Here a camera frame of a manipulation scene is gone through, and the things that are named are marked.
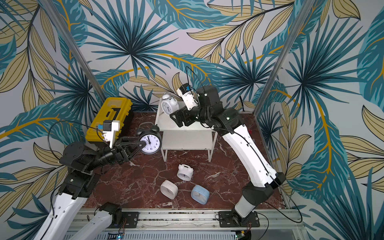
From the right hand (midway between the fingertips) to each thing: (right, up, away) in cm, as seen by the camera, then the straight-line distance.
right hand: (178, 110), depth 63 cm
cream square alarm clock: (-6, -39, +12) cm, 41 cm away
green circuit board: (-29, -59, +8) cm, 67 cm away
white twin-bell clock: (+2, -32, +18) cm, 37 cm away
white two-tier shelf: (-2, -12, +6) cm, 14 cm away
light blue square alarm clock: (+10, -41, +13) cm, 44 cm away
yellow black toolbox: (-45, +5, +34) cm, 57 cm away
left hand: (-11, -14, -10) cm, 21 cm away
